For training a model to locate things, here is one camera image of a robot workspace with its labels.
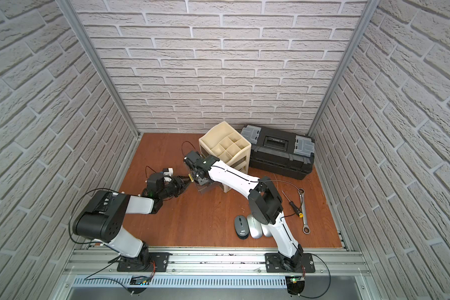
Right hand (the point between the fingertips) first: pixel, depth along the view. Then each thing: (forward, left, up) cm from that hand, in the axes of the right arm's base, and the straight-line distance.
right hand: (211, 173), depth 90 cm
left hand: (-1, +9, -1) cm, 9 cm away
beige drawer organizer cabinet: (+6, -7, +16) cm, 18 cm away
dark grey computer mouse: (-24, -13, -10) cm, 29 cm away
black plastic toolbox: (+5, -34, +6) cm, 35 cm away
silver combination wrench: (-26, -43, -11) cm, 51 cm away
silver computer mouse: (-24, -19, -9) cm, 32 cm away
